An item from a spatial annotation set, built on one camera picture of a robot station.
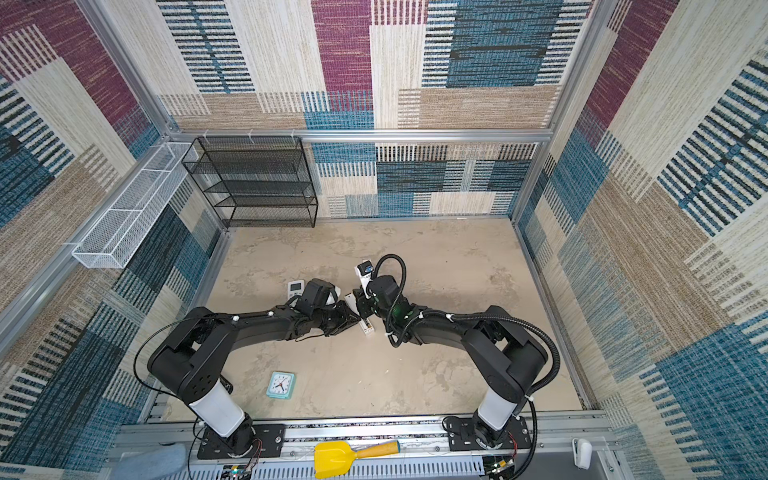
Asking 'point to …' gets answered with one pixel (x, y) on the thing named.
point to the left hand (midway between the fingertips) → (362, 315)
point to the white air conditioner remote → (295, 288)
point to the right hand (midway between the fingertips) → (358, 292)
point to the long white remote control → (367, 326)
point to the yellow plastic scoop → (333, 459)
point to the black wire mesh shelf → (255, 180)
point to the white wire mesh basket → (103, 246)
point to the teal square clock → (281, 385)
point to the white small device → (582, 453)
